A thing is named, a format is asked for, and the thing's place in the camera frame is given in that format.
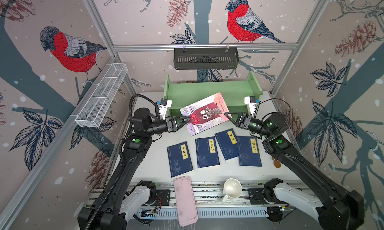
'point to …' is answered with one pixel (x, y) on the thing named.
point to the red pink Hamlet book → (205, 114)
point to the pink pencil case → (186, 208)
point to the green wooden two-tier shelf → (231, 93)
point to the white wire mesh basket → (91, 113)
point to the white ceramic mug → (232, 189)
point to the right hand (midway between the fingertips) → (223, 118)
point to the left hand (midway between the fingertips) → (186, 122)
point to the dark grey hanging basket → (206, 58)
